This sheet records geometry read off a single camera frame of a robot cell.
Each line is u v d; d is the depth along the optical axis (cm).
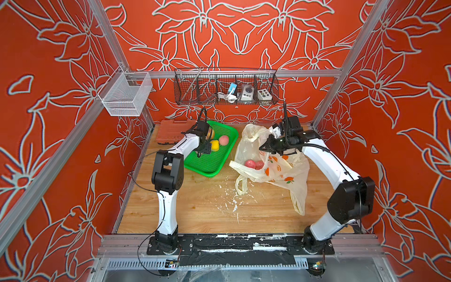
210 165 98
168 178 55
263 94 95
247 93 91
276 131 78
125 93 93
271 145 71
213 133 107
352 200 44
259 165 90
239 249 73
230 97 85
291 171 94
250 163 90
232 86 83
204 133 83
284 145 71
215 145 101
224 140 104
